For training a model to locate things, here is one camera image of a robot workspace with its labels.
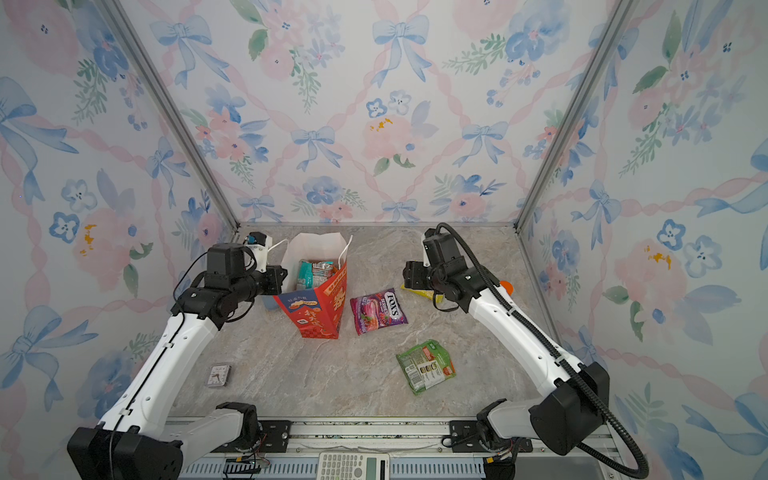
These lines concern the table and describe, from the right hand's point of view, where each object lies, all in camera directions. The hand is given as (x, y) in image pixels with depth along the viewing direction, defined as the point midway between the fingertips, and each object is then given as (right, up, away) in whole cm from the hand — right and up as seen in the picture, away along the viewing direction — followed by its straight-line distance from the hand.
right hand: (413, 270), depth 79 cm
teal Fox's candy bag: (-30, -3, +4) cm, 30 cm away
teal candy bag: (-25, 0, +3) cm, 25 cm away
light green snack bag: (+4, -27, +6) cm, 28 cm away
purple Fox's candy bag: (-10, -14, +15) cm, 23 cm away
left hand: (-33, +1, -2) cm, 33 cm away
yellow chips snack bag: (+5, -6, -13) cm, 15 cm away
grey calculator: (-15, -45, -10) cm, 48 cm away
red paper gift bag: (-24, -5, -7) cm, 26 cm away
